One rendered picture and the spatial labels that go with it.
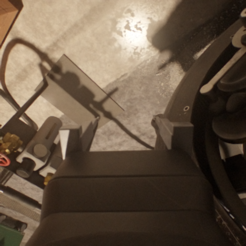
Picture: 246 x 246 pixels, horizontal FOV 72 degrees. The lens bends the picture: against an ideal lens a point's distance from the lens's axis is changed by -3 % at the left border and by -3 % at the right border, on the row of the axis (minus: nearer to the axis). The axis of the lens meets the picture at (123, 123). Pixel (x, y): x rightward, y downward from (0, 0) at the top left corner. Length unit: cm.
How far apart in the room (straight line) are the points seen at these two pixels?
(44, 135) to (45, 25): 48
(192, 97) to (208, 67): 9
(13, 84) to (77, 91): 37
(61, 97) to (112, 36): 44
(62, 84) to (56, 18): 31
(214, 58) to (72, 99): 75
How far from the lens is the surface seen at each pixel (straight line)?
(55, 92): 103
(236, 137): 34
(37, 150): 66
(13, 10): 89
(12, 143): 68
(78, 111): 104
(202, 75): 42
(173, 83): 89
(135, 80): 88
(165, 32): 81
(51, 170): 69
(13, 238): 325
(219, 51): 47
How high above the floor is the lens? 79
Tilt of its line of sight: 49 degrees down
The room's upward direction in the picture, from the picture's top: 170 degrees counter-clockwise
